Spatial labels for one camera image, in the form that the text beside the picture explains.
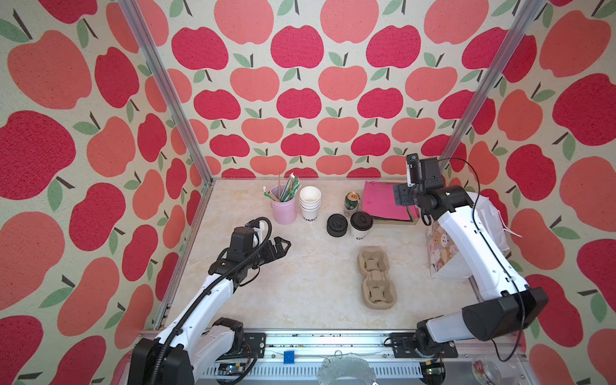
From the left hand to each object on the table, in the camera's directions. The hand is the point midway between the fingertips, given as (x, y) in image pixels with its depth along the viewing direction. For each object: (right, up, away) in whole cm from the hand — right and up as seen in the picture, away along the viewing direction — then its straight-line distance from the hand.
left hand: (285, 248), depth 82 cm
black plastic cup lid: (+28, +9, +10) cm, 31 cm away
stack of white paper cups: (+9, +16, +12) cm, 22 cm away
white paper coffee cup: (+29, +2, +16) cm, 33 cm away
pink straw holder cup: (-2, +12, +18) cm, 21 cm away
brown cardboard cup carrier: (+33, -16, +1) cm, 36 cm away
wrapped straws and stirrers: (0, +21, +13) cm, 25 cm away
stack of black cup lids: (+20, +6, +17) cm, 27 cm away
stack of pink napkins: (+40, +16, +23) cm, 49 cm away
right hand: (+44, +21, -5) cm, 49 cm away
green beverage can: (+27, +16, +20) cm, 37 cm away
